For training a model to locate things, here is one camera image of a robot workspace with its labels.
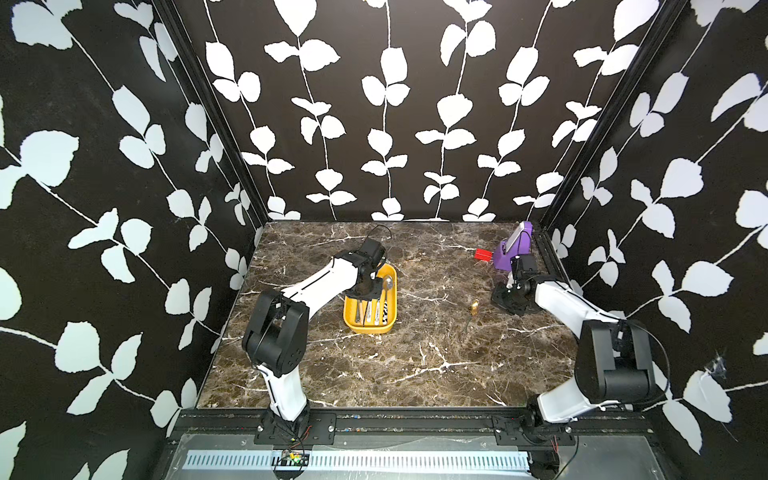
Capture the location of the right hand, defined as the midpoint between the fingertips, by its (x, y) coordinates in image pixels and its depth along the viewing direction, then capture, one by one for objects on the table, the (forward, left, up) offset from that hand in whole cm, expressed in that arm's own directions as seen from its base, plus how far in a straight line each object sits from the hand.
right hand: (491, 295), depth 93 cm
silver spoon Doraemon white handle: (-4, +39, -4) cm, 39 cm away
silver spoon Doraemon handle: (-6, +36, -4) cm, 37 cm away
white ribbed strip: (-43, +40, -5) cm, 59 cm away
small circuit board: (-43, +55, -5) cm, 70 cm away
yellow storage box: (-3, +44, -5) cm, 44 cm away
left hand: (0, +38, +3) cm, 38 cm away
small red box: (+21, -3, -6) cm, 22 cm away
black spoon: (+6, +33, -3) cm, 34 cm away
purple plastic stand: (+17, -11, +6) cm, 21 cm away
